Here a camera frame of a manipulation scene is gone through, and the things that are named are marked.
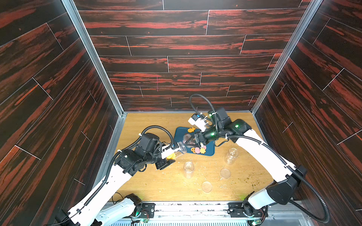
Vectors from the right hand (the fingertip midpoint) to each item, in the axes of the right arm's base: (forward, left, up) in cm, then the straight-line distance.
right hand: (191, 139), depth 70 cm
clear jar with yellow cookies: (-7, +4, +2) cm, 9 cm away
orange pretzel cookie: (+9, -2, -26) cm, 28 cm away
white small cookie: (+12, -8, -24) cm, 28 cm away
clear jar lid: (-2, +3, +5) cm, 6 cm away
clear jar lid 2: (-6, -23, -28) cm, 36 cm away
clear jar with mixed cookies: (-4, 0, -26) cm, 27 cm away
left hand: (-6, +10, -5) cm, 12 cm away
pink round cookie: (+9, -6, -26) cm, 28 cm away
